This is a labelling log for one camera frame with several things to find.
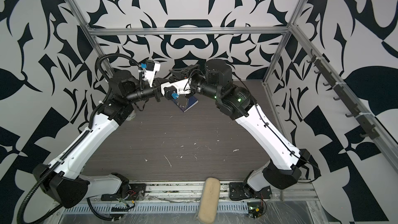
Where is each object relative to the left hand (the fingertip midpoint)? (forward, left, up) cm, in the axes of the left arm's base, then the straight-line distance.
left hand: (177, 78), depth 61 cm
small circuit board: (-40, -33, -44) cm, 68 cm away
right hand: (-3, 0, +9) cm, 9 cm away
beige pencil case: (-37, -12, -40) cm, 56 cm away
